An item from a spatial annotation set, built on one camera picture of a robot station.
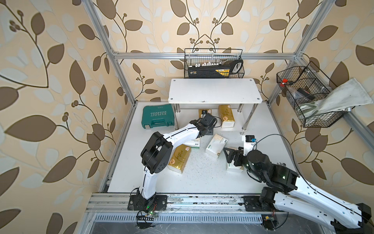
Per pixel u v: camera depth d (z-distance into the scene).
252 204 0.73
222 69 0.81
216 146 0.91
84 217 0.72
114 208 0.74
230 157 0.63
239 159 0.62
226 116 0.95
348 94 0.60
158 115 1.06
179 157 0.84
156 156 0.50
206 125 0.71
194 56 0.91
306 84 0.80
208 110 0.93
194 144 0.91
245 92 0.79
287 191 0.49
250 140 0.61
